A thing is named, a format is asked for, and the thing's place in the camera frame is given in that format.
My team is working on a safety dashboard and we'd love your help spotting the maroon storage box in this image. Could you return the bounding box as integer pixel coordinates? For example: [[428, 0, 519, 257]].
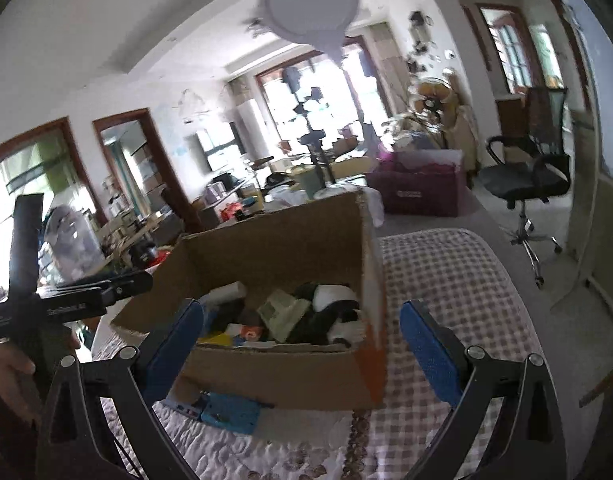
[[367, 150, 470, 218]]

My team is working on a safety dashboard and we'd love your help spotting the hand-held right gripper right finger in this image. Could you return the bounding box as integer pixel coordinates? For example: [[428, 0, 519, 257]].
[[399, 300, 570, 480]]

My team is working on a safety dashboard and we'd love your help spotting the checkered quilted mattress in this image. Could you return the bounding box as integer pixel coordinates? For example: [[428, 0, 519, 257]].
[[91, 227, 552, 480]]

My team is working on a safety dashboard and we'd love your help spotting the brown framed glass door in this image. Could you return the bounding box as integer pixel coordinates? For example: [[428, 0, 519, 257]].
[[477, 4, 542, 96]]

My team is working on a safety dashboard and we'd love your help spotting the green and white snack packet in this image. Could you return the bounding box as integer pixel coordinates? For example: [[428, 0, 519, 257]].
[[256, 290, 312, 343]]

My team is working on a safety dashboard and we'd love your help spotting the wall-mounted television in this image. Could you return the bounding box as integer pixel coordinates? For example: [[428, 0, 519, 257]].
[[195, 121, 247, 171]]

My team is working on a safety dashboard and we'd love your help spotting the standing fan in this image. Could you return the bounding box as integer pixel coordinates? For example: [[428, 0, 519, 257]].
[[409, 77, 455, 126]]

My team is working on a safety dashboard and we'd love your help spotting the black and white cloth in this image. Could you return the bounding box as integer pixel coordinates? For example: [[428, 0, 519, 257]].
[[291, 282, 370, 348]]

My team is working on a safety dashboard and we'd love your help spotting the white and orange small item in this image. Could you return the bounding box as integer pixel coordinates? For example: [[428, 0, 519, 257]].
[[226, 322, 264, 343]]

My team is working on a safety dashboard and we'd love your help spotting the brown cardboard box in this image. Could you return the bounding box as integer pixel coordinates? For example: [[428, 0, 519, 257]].
[[110, 191, 387, 411]]

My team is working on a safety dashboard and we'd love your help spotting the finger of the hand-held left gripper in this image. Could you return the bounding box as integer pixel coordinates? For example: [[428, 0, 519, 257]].
[[94, 270, 154, 311]]

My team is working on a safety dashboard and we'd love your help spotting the ceiling chandelier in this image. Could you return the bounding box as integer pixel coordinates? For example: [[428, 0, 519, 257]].
[[241, 15, 272, 41]]

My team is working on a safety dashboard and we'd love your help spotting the blue plug adapter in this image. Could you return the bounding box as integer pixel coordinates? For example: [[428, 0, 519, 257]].
[[200, 392, 262, 436]]

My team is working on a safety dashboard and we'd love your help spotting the brown wooden door frame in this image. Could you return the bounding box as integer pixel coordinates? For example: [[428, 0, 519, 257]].
[[0, 117, 107, 241], [93, 108, 197, 233]]

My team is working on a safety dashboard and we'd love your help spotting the grey metal panel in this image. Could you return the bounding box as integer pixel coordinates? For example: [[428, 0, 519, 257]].
[[551, 110, 605, 313]]

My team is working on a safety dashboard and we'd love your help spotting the black mesh office chair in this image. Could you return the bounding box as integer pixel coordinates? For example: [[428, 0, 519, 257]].
[[479, 86, 572, 288]]

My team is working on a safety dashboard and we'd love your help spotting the person's left hand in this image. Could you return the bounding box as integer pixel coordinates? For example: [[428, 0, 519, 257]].
[[0, 341, 44, 423]]

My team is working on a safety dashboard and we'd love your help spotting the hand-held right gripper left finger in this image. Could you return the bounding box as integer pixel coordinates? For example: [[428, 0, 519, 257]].
[[35, 297, 204, 480]]

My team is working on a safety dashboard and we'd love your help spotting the green cup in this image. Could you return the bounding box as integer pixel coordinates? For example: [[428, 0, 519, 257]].
[[296, 167, 323, 200]]

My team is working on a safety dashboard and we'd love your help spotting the clear plastic bag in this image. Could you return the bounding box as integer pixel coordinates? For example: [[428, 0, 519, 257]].
[[44, 205, 104, 281]]

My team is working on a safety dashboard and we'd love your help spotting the black tripod stand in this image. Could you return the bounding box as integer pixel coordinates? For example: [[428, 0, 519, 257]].
[[296, 105, 337, 198]]

